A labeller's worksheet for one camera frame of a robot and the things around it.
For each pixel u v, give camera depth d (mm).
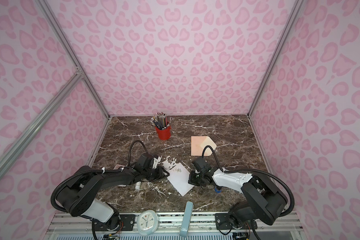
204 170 690
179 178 877
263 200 428
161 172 801
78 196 442
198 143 1042
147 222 714
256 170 451
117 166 924
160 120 970
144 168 726
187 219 729
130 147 1025
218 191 831
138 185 829
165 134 1040
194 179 767
